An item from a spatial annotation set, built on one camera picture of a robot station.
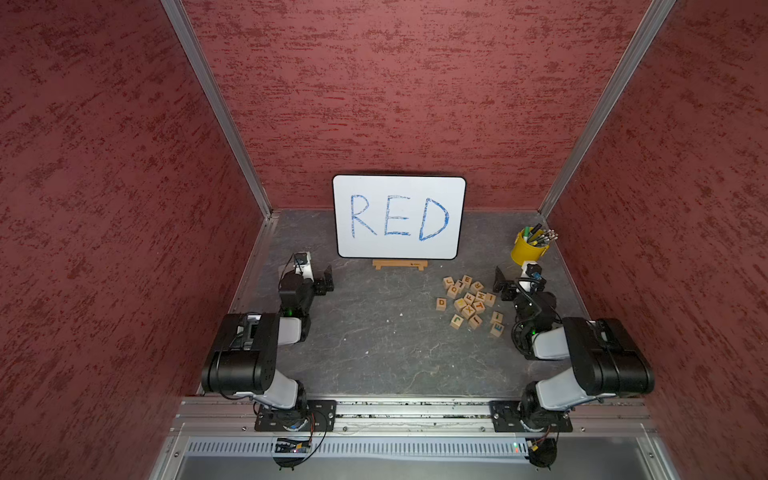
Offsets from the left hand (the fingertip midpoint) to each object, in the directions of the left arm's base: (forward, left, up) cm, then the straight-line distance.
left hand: (316, 271), depth 93 cm
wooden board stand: (+5, -28, -2) cm, 28 cm away
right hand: (-1, -62, +3) cm, 62 cm away
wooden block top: (0, -49, -5) cm, 50 cm away
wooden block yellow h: (-8, -46, -6) cm, 47 cm away
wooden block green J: (-14, -44, -5) cm, 47 cm away
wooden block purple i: (-14, -50, -6) cm, 53 cm away
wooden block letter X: (-11, -48, -5) cm, 50 cm away
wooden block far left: (-1, -43, -5) cm, 44 cm away
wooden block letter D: (-9, -40, -5) cm, 42 cm away
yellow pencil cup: (+10, -70, -2) cm, 71 cm away
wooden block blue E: (-17, -56, -6) cm, 59 cm away
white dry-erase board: (+13, -29, +12) cm, 34 cm away
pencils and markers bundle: (+13, -74, +4) cm, 75 cm away
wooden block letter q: (-4, -44, -5) cm, 45 cm away
